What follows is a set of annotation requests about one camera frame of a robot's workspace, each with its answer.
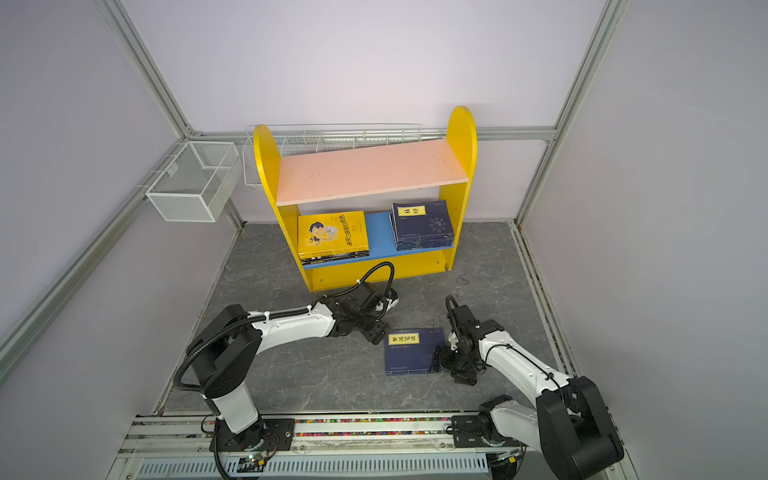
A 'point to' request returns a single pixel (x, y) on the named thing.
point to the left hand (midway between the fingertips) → (381, 325)
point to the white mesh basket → (196, 183)
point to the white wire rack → (298, 142)
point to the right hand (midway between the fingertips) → (444, 375)
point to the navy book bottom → (418, 222)
